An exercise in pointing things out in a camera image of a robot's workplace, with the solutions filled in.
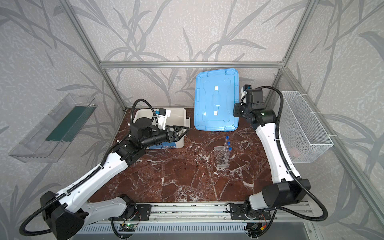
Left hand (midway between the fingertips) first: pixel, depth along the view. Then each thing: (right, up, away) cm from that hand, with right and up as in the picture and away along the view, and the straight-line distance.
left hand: (187, 126), depth 66 cm
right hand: (+25, +12, +10) cm, 30 cm away
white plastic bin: (-32, +7, +33) cm, 47 cm away
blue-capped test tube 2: (+22, -11, +18) cm, 30 cm away
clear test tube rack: (+19, -22, +25) cm, 39 cm away
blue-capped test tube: (+24, -10, +37) cm, 46 cm away
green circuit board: (-29, -49, +5) cm, 58 cm away
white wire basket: (+48, -4, -4) cm, 48 cm away
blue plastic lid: (+14, +17, +14) cm, 27 cm away
